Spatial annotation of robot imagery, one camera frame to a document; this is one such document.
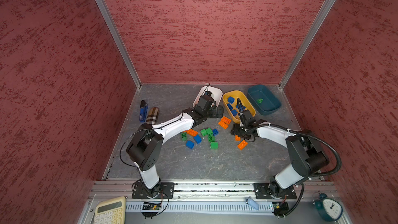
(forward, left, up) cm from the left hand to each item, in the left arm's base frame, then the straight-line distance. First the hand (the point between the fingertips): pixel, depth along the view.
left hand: (217, 112), depth 88 cm
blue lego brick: (+20, -12, -12) cm, 26 cm away
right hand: (-8, -11, -13) cm, 19 cm away
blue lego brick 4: (-14, +16, -14) cm, 25 cm away
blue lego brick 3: (+6, -12, -8) cm, 16 cm away
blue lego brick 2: (+13, -10, -11) cm, 20 cm away
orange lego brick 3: (-6, +15, -13) cm, 21 cm away
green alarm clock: (-44, -49, -9) cm, 66 cm away
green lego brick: (+18, -33, -11) cm, 39 cm away
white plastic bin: (+23, -2, -10) cm, 25 cm away
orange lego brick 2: (-14, -16, -14) cm, 25 cm away
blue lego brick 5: (-10, +11, -14) cm, 21 cm away
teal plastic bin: (+18, -36, -12) cm, 43 cm away
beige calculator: (-47, +49, -11) cm, 68 cm away
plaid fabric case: (+3, +41, -10) cm, 43 cm away
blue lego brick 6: (-6, 0, -13) cm, 14 cm away
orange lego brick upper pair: (+2, -7, -12) cm, 14 cm away
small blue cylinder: (-43, -15, -11) cm, 47 cm away
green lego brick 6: (-11, +19, -11) cm, 24 cm away
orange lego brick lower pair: (-1, -5, -13) cm, 14 cm away
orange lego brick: (-10, -13, -13) cm, 21 cm away
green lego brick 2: (-7, +8, -12) cm, 16 cm away
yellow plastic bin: (+23, -17, -10) cm, 30 cm away
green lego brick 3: (-6, +4, -11) cm, 13 cm away
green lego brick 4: (-11, +3, -11) cm, 16 cm away
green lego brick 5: (-15, +1, -12) cm, 19 cm away
